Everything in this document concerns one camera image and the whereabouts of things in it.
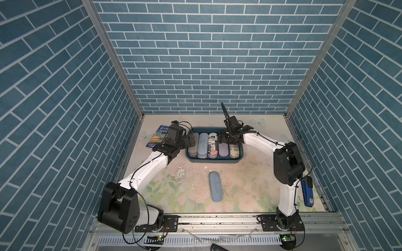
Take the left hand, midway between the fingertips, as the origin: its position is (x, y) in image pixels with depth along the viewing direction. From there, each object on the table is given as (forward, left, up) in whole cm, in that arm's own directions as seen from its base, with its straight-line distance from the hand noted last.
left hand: (190, 138), depth 86 cm
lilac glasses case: (-1, -19, -10) cm, 22 cm away
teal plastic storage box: (-5, -17, -14) cm, 23 cm away
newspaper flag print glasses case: (+2, -13, -9) cm, 16 cm away
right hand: (+6, -19, -8) cm, 22 cm away
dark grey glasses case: (-1, -1, -11) cm, 11 cm away
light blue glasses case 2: (-21, -14, -14) cm, 29 cm away
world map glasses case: (+1, -26, -13) cm, 29 cm away
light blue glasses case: (+1, -7, -9) cm, 11 cm away
